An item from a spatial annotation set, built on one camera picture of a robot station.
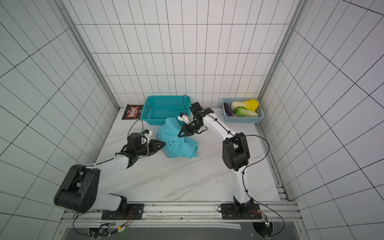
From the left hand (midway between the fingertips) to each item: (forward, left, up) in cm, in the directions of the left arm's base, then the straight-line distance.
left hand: (164, 146), depth 88 cm
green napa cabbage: (+30, -54, -1) cm, 62 cm away
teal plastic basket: (+39, +13, -9) cm, 42 cm away
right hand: (+3, -7, +5) cm, 9 cm away
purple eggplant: (+37, -46, -6) cm, 59 cm away
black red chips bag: (+36, +32, -9) cm, 49 cm away
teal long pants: (-2, -8, +3) cm, 8 cm away
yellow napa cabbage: (+36, -62, +1) cm, 72 cm away
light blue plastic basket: (+25, -47, -4) cm, 54 cm away
